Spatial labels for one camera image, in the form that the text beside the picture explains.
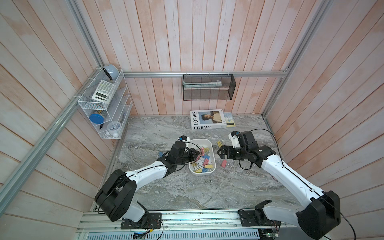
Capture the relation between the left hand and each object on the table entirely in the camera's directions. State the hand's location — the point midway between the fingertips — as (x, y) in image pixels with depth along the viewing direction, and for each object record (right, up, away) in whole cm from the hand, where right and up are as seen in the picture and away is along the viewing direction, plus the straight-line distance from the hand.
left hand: (199, 154), depth 84 cm
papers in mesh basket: (-3, +42, +6) cm, 43 cm away
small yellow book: (+26, +22, +33) cm, 48 cm away
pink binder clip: (+16, -7, +9) cm, 20 cm away
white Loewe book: (+8, +22, +30) cm, 38 cm away
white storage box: (+4, -7, +9) cm, 12 cm away
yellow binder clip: (+15, +5, +20) cm, 25 cm away
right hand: (+13, +2, -2) cm, 13 cm away
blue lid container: (-55, +20, -7) cm, 59 cm away
